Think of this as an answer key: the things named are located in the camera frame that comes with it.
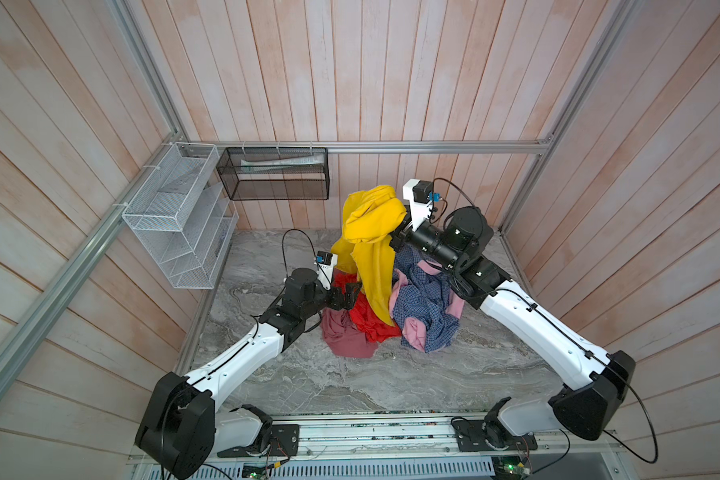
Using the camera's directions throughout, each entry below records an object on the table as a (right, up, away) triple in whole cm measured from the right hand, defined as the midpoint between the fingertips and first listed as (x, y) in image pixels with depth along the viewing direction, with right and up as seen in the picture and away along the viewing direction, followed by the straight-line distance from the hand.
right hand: (375, 207), depth 61 cm
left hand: (-6, -18, +20) cm, 28 cm away
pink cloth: (+13, -31, +24) cm, 41 cm away
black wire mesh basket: (-33, +20, +43) cm, 57 cm away
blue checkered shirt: (+15, -23, +23) cm, 36 cm away
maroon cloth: (-8, -34, +25) cm, 43 cm away
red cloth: (-2, -28, +24) cm, 37 cm away
